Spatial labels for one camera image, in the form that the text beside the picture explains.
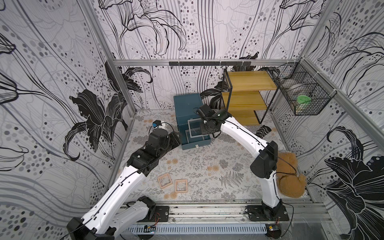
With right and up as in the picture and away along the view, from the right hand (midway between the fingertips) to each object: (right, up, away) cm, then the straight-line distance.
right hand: (207, 128), depth 87 cm
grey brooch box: (-10, -7, +3) cm, 13 cm away
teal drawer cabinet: (-14, +14, +6) cm, 21 cm away
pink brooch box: (-25, -30, -3) cm, 39 cm away
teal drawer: (-13, -10, 0) cm, 16 cm away
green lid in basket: (+50, +16, -8) cm, 53 cm away
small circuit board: (-28, -49, -15) cm, 59 cm away
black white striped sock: (+40, -3, +16) cm, 44 cm away
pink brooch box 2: (-15, -32, -5) cm, 36 cm away
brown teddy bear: (+42, -28, -13) cm, 52 cm away
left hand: (-14, -5, -14) cm, 21 cm away
